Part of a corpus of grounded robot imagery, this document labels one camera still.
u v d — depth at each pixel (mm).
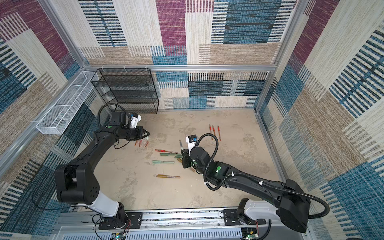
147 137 851
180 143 762
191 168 665
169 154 962
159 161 925
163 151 986
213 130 1083
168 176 861
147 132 851
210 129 1085
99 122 724
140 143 1021
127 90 1083
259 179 473
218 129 1085
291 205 398
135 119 805
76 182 441
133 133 749
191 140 650
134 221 733
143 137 812
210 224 733
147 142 1021
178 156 959
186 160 665
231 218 729
